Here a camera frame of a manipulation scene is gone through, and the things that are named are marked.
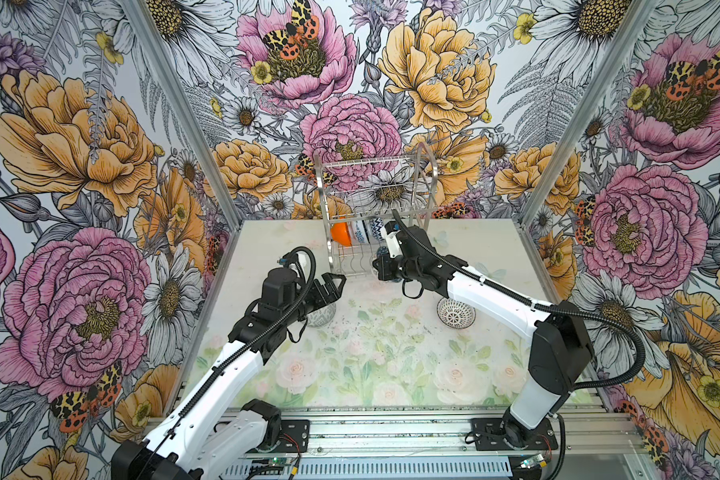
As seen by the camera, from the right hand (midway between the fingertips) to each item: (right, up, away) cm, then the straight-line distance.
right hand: (375, 272), depth 84 cm
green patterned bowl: (-16, -15, +11) cm, 24 cm away
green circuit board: (-24, -44, -12) cm, 51 cm away
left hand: (-11, -5, -6) cm, 13 cm away
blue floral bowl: (-4, +12, +19) cm, 23 cm away
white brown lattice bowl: (+25, -14, +11) cm, 31 cm away
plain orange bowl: (-11, +12, +19) cm, 25 cm away
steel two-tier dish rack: (-5, +27, +32) cm, 42 cm away
